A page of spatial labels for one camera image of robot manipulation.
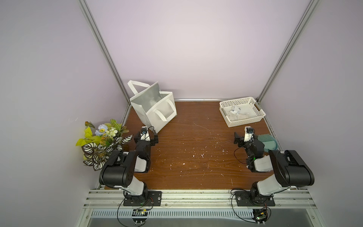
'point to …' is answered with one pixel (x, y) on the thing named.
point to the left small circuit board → (139, 215)
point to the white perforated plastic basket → (241, 111)
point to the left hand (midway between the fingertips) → (149, 130)
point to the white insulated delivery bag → (157, 108)
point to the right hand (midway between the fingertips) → (244, 130)
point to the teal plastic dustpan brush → (271, 142)
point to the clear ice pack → (235, 114)
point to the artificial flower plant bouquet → (98, 145)
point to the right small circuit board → (260, 215)
